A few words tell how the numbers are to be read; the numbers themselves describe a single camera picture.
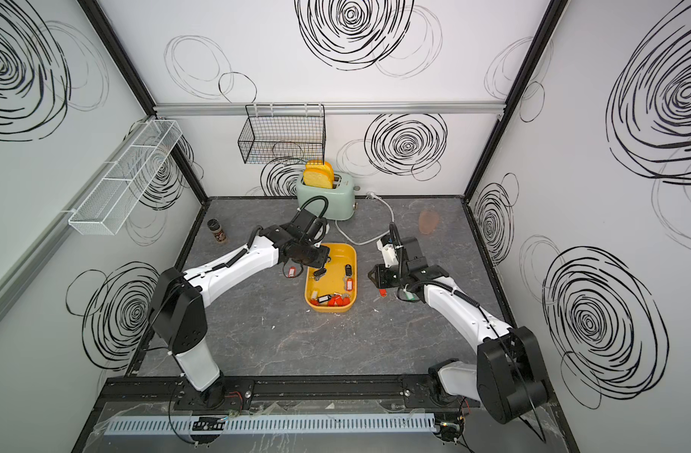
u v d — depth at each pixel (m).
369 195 1.23
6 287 0.52
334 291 0.92
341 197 1.02
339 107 0.90
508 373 0.41
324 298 0.91
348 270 0.98
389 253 0.77
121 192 0.76
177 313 0.45
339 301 0.90
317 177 0.99
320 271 0.96
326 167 1.02
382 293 0.92
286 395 0.75
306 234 0.68
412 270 0.65
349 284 0.94
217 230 1.00
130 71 0.82
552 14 0.72
